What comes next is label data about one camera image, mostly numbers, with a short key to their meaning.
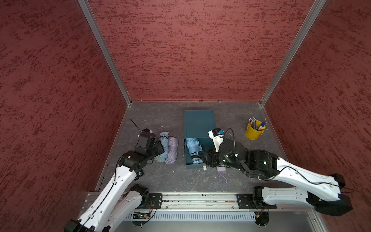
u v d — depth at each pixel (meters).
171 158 0.85
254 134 0.95
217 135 0.55
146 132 0.68
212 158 0.52
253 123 0.89
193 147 0.74
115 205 0.45
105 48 0.87
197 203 0.74
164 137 0.82
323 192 0.39
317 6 0.71
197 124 0.80
